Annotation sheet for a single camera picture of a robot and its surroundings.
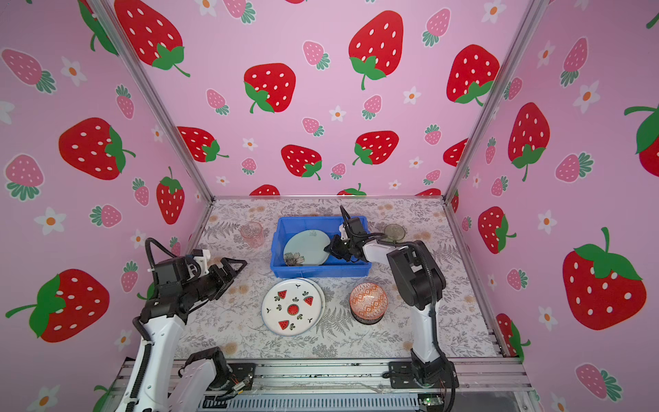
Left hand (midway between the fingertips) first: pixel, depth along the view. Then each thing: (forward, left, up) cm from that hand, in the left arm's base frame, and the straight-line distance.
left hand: (239, 269), depth 77 cm
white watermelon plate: (-5, -15, -16) cm, 23 cm away
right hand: (+17, -24, -12) cm, 32 cm away
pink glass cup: (+23, +4, -11) cm, 26 cm away
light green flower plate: (+19, -17, -16) cm, 30 cm away
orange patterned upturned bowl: (-6, -40, -11) cm, 42 cm away
